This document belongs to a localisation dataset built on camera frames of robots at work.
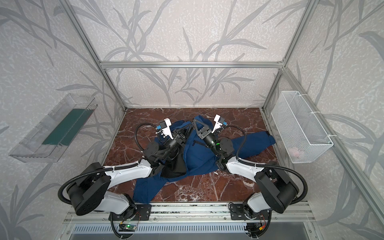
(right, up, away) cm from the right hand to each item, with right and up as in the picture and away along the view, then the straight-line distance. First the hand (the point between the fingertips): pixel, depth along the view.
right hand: (194, 117), depth 69 cm
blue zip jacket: (0, -23, +10) cm, 25 cm away
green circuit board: (-33, -53, +2) cm, 62 cm away
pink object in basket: (+49, -17, +3) cm, 52 cm away
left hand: (0, -3, -1) cm, 3 cm away
